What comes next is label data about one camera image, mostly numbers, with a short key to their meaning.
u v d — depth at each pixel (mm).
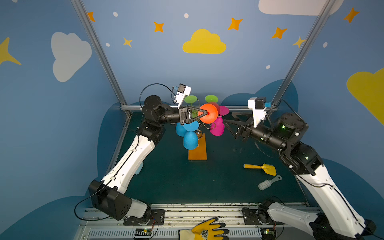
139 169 896
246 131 460
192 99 841
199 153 975
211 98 836
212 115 546
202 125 703
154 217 736
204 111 555
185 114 537
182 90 528
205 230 686
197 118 556
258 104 449
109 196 383
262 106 431
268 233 733
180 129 821
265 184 843
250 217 743
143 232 730
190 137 749
